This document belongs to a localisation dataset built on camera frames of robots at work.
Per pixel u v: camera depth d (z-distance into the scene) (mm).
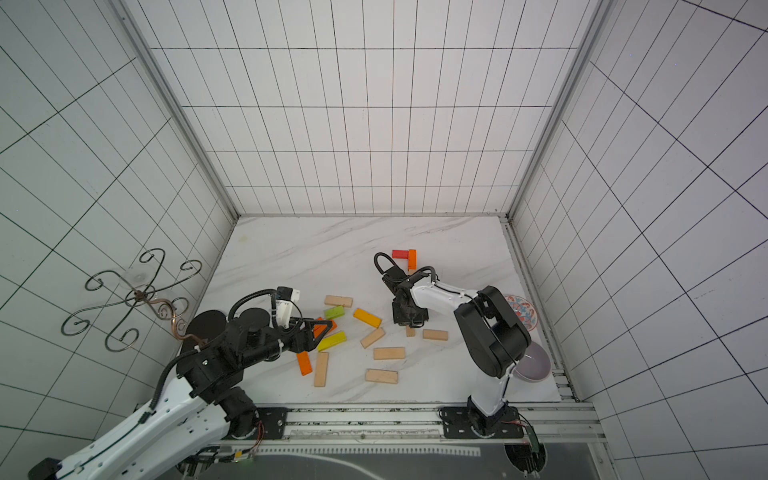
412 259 1063
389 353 854
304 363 822
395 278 757
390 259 874
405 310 779
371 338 877
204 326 920
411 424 743
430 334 881
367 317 921
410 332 877
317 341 652
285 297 651
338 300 952
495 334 499
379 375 801
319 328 660
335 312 923
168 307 711
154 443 474
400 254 1071
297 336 620
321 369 813
